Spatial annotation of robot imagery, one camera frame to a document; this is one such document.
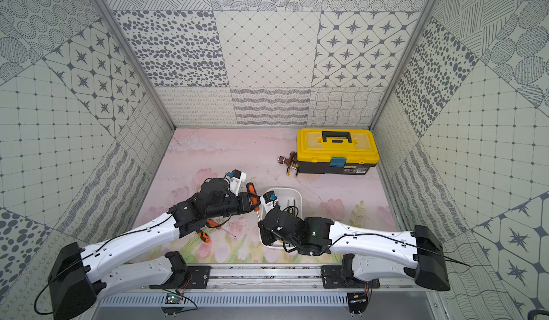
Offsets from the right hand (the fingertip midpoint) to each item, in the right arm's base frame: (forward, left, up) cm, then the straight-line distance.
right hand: (261, 225), depth 71 cm
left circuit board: (-19, +30, -16) cm, 39 cm away
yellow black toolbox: (+34, -31, -1) cm, 46 cm away
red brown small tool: (+37, -6, -12) cm, 39 cm away
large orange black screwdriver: (+9, +3, +7) cm, 12 cm away
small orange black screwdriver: (0, +23, -13) cm, 27 cm away
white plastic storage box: (+17, -10, -15) cm, 25 cm away
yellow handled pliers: (+35, -12, -14) cm, 40 cm away
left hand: (+8, -1, +6) cm, 10 cm away
